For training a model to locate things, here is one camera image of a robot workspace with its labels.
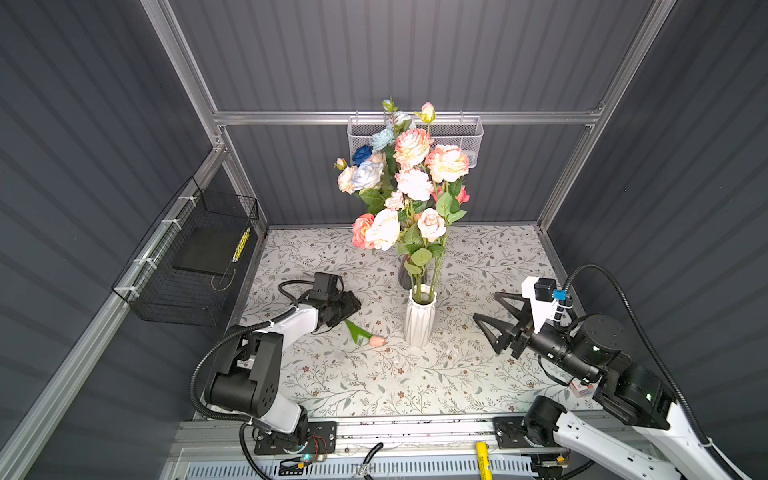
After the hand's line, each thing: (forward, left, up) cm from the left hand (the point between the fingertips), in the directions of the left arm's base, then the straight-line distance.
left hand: (355, 306), depth 93 cm
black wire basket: (-2, +40, +24) cm, 46 cm away
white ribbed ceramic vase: (-13, -18, +16) cm, 27 cm away
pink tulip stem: (-9, -2, -4) cm, 10 cm away
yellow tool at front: (-41, -31, -2) cm, 51 cm away
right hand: (-21, -29, +32) cm, 48 cm away
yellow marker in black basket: (+7, +28, +23) cm, 37 cm away
